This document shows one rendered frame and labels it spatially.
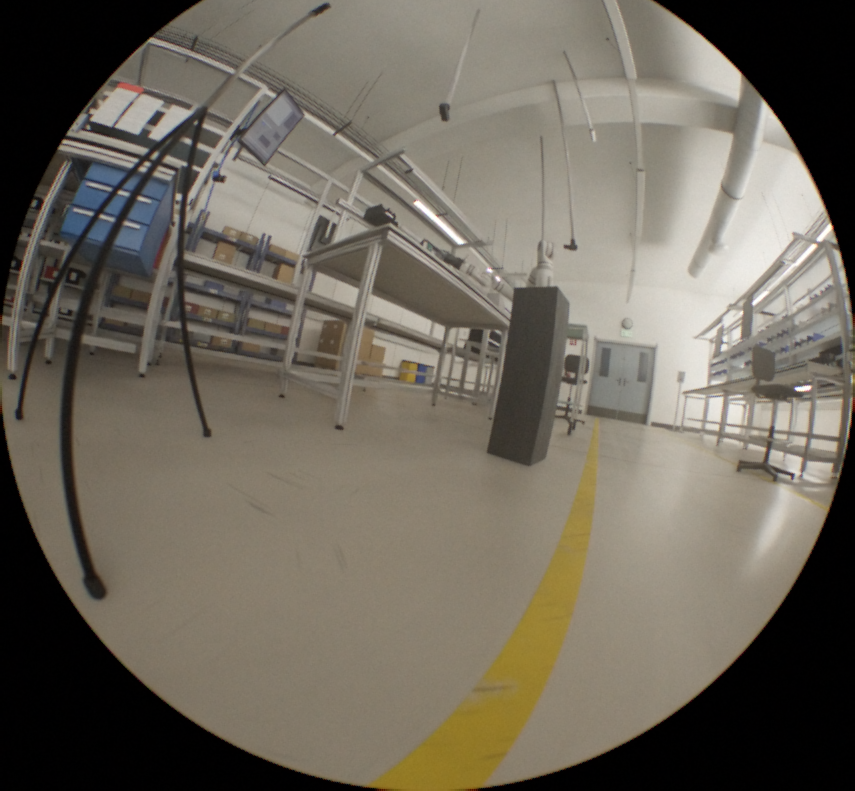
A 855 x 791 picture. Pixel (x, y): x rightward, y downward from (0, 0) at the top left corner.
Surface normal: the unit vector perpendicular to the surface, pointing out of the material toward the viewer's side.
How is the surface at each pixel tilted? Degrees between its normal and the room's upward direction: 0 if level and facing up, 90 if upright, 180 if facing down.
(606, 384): 90
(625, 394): 90
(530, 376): 90
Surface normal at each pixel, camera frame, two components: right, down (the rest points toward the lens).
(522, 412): -0.67, -0.15
